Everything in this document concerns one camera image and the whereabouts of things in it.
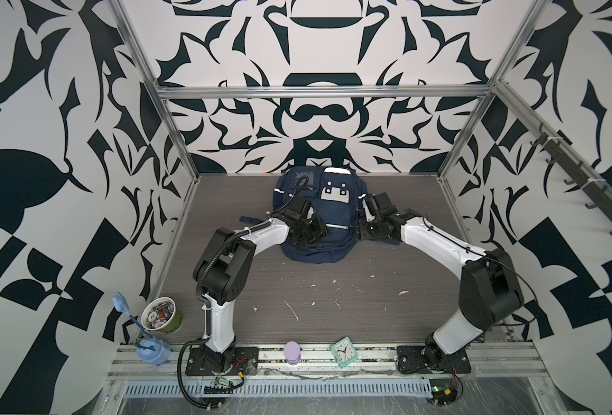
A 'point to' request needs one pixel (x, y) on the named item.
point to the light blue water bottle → (150, 350)
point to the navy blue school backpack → (336, 195)
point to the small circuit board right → (443, 391)
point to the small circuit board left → (222, 386)
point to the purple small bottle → (291, 353)
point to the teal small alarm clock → (344, 352)
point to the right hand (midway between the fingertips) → (362, 225)
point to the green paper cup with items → (162, 314)
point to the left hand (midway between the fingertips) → (326, 229)
